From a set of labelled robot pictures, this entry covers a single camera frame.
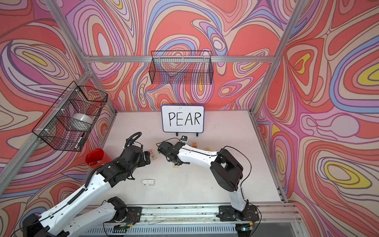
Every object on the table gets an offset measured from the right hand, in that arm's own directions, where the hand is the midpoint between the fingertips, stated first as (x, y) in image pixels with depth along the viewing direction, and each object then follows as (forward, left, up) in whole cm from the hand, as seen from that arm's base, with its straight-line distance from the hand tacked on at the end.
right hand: (182, 159), depth 88 cm
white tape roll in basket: (+7, +48, +29) cm, 56 cm away
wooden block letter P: (-3, +5, -4) cm, 7 cm away
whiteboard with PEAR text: (+27, 0, +8) cm, 28 cm away
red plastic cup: (-1, +47, +9) cm, 48 cm away
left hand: (-2, +21, +10) cm, 23 cm away
